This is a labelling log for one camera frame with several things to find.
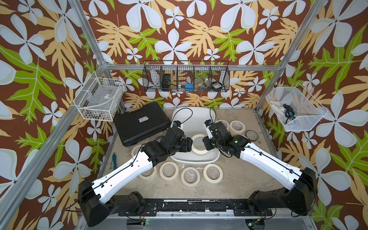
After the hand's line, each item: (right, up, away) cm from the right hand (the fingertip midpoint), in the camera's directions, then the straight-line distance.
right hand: (203, 138), depth 80 cm
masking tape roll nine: (-7, -26, 0) cm, 27 cm away
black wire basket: (-10, +41, +17) cm, 46 cm away
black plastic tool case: (-47, +6, +21) cm, 52 cm away
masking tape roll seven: (-17, -23, +2) cm, 29 cm away
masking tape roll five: (+29, +5, +28) cm, 41 cm away
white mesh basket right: (+55, +17, +3) cm, 58 cm away
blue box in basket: (-8, +33, +15) cm, 37 cm away
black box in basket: (-24, +37, +18) cm, 48 cm away
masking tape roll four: (-31, -22, +3) cm, 38 cm away
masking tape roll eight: (+21, +8, +26) cm, 35 cm away
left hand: (-9, 0, -7) cm, 11 cm away
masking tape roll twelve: (+7, -22, +6) cm, 24 cm away
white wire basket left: (-59, +23, -2) cm, 63 cm away
